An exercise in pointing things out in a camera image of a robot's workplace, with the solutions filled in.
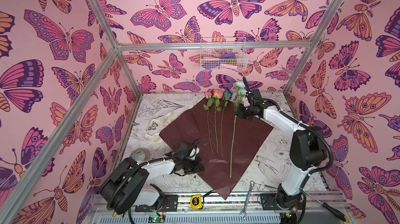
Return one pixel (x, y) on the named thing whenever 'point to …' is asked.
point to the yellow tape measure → (196, 201)
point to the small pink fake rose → (208, 95)
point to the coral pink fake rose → (217, 95)
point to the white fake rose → (240, 89)
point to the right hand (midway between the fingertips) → (234, 110)
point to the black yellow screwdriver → (345, 218)
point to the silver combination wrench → (252, 183)
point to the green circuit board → (156, 220)
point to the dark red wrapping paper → (227, 142)
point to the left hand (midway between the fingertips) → (205, 168)
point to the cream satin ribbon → (154, 128)
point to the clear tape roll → (140, 154)
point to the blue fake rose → (226, 95)
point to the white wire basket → (223, 59)
